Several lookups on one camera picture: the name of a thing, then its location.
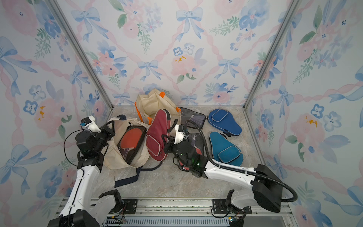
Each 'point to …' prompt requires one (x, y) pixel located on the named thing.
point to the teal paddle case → (224, 151)
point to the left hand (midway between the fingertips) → (114, 120)
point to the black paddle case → (187, 115)
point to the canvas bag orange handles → (149, 104)
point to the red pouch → (159, 126)
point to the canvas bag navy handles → (112, 159)
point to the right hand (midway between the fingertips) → (157, 131)
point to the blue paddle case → (223, 120)
